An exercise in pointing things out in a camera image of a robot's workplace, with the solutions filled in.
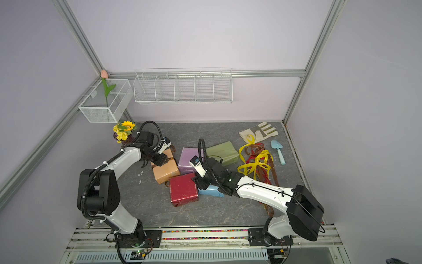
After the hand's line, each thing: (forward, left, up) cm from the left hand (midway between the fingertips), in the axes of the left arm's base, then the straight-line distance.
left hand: (163, 159), depth 92 cm
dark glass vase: (+7, +17, +9) cm, 21 cm away
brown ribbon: (+7, -58, -7) cm, 59 cm away
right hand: (-14, -20, +7) cm, 25 cm away
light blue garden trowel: (+11, -70, -8) cm, 71 cm away
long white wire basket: (+36, -13, +23) cm, 45 cm away
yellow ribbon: (0, -59, -6) cm, 60 cm away
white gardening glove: (+22, -62, -8) cm, 67 cm away
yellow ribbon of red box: (+13, -56, -7) cm, 57 cm away
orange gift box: (-7, -2, -2) cm, 7 cm away
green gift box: (+4, -37, -3) cm, 37 cm away
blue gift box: (-20, -26, 0) cm, 33 cm away
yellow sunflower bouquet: (+9, +18, +16) cm, 26 cm away
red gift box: (-19, -12, -1) cm, 23 cm away
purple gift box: (-5, -12, -1) cm, 13 cm away
